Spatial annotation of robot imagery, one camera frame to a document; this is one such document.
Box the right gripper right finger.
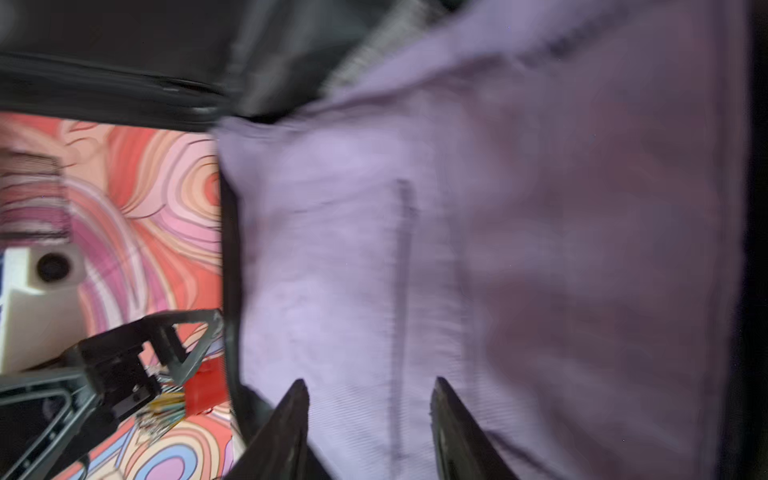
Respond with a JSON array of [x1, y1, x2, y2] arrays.
[[430, 377, 519, 480]]

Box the red pencil cup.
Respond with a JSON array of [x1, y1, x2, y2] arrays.
[[137, 356, 230, 433]]

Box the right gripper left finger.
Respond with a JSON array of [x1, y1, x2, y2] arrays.
[[225, 379, 309, 480]]

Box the purple trousers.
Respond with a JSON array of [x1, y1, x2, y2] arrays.
[[216, 1, 749, 479]]

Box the black white suitcase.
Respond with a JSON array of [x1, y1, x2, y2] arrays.
[[1, 1, 767, 479]]

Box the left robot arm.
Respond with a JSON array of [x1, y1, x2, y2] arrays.
[[1, 309, 223, 479]]

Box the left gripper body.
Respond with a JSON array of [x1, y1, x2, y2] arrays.
[[63, 309, 223, 420]]

